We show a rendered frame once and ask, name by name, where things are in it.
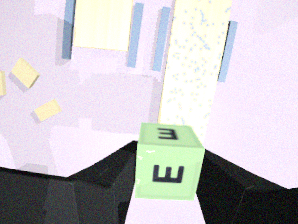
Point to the white flat strip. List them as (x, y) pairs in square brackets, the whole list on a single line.
[(103, 24)]

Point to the light green labelled cube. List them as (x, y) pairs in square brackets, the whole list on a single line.
[(169, 162)]

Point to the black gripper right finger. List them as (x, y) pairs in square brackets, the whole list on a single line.
[(232, 195)]

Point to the pale yellow speckled strip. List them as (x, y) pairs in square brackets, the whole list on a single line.
[(196, 42)]

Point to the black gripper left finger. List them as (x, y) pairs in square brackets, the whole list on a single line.
[(99, 194)]

